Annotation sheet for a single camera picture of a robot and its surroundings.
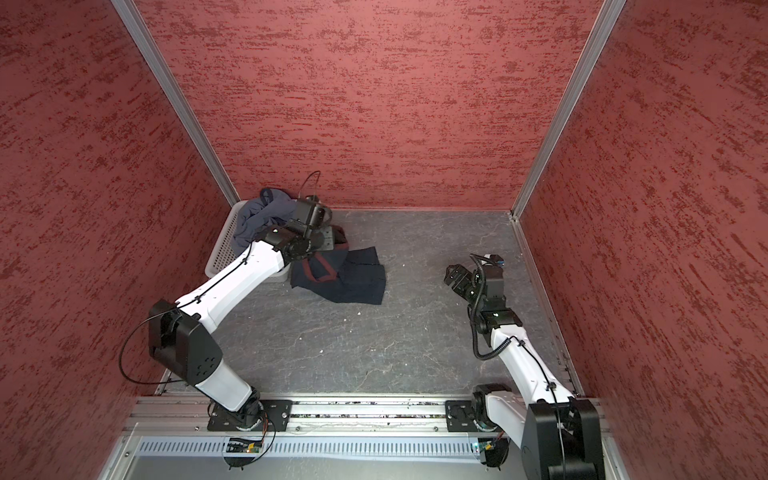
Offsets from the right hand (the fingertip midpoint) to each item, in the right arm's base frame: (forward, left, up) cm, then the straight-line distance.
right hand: (454, 278), depth 86 cm
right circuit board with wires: (-40, -6, -14) cm, 43 cm away
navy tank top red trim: (+4, +34, -4) cm, 34 cm away
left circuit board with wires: (-39, +55, -12) cm, 68 cm away
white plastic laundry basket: (+16, +76, -4) cm, 78 cm away
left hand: (+9, +38, +9) cm, 40 cm away
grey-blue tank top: (+30, +69, -1) cm, 75 cm away
